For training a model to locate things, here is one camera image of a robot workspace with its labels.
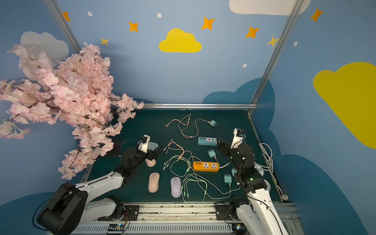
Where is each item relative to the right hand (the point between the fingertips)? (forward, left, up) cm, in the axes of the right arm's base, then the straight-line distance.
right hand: (228, 137), depth 74 cm
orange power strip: (-6, +9, -24) cm, 26 cm away
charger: (+30, +3, -25) cm, 39 cm away
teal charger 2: (-13, -3, -25) cm, 28 cm away
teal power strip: (+13, +9, -24) cm, 29 cm away
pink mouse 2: (-18, +40, -23) cm, 49 cm away
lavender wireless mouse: (-20, +27, -23) cm, 40 cm away
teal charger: (+3, +6, -25) cm, 26 cm away
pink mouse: (-6, +44, -24) cm, 51 cm away
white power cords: (+8, -33, -27) cm, 44 cm away
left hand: (+2, +41, -10) cm, 42 cm away
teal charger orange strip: (-7, -7, -25) cm, 27 cm away
